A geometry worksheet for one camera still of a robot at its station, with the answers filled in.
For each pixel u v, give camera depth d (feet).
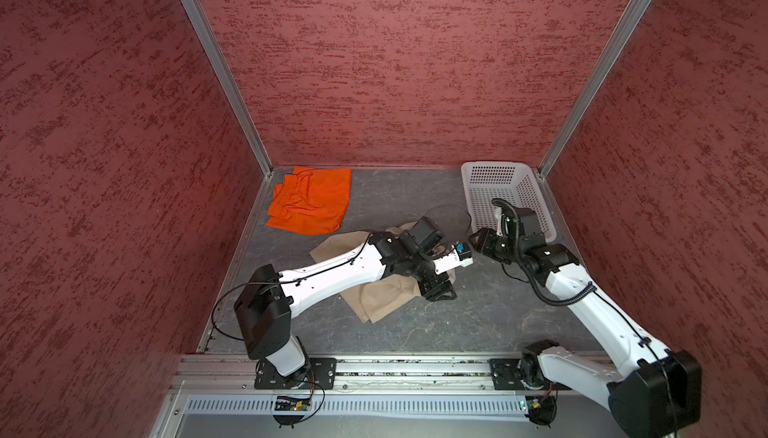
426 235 1.91
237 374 2.49
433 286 2.10
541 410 2.33
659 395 1.25
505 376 2.43
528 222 1.98
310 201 3.50
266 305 1.36
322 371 2.46
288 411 2.38
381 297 2.88
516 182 3.64
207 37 2.68
